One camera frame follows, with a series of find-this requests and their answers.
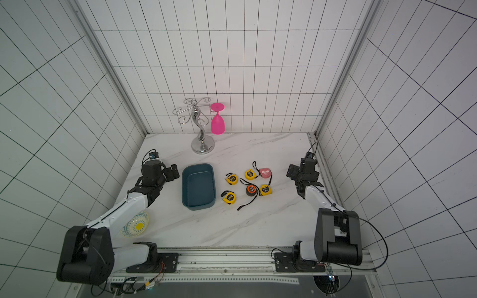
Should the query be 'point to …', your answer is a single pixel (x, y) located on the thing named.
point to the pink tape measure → (265, 172)
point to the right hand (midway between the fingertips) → (295, 167)
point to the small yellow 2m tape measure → (232, 179)
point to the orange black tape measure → (251, 190)
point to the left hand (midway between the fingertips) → (167, 170)
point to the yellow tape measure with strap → (265, 190)
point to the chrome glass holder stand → (202, 144)
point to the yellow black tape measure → (229, 197)
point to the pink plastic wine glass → (217, 122)
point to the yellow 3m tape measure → (250, 174)
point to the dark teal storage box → (198, 188)
